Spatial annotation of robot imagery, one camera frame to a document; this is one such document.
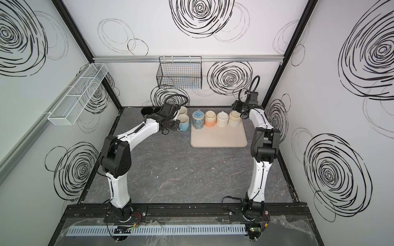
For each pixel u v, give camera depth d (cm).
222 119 105
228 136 103
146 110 105
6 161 51
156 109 108
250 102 81
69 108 73
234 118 104
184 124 98
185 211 75
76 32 79
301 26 78
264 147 58
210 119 102
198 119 100
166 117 73
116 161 51
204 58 90
